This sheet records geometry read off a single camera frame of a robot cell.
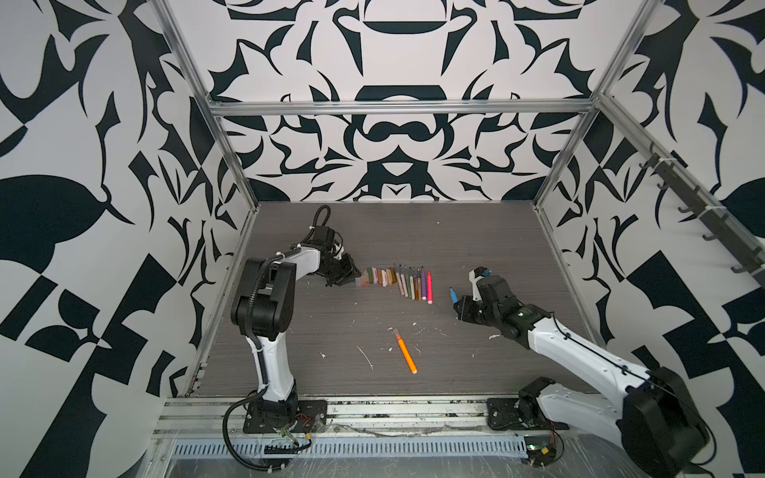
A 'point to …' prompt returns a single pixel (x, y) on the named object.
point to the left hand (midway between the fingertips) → (360, 270)
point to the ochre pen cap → (381, 276)
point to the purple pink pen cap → (375, 275)
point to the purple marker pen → (423, 283)
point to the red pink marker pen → (429, 288)
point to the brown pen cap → (394, 277)
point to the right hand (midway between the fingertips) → (456, 304)
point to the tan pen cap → (388, 276)
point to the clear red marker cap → (364, 282)
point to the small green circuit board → (540, 451)
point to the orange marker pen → (405, 352)
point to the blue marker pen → (453, 295)
